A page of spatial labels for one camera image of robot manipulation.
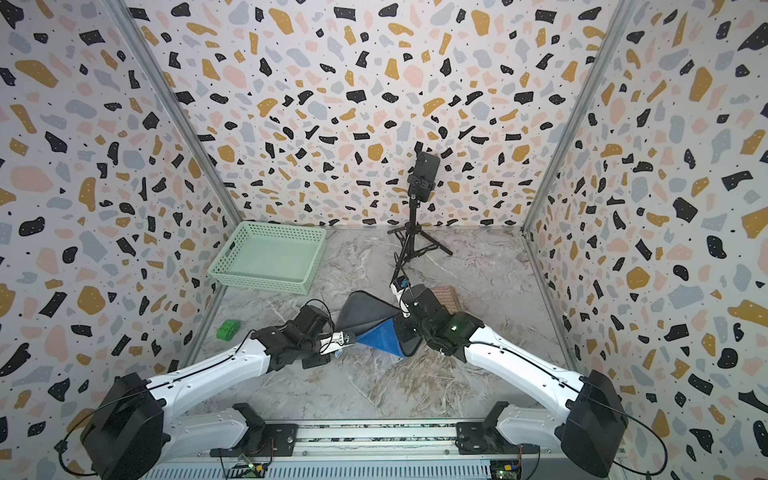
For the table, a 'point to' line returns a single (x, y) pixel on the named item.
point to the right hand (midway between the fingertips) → (397, 316)
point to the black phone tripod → (417, 241)
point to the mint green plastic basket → (279, 257)
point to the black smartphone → (426, 165)
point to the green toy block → (227, 330)
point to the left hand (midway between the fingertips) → (329, 340)
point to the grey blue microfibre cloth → (372, 321)
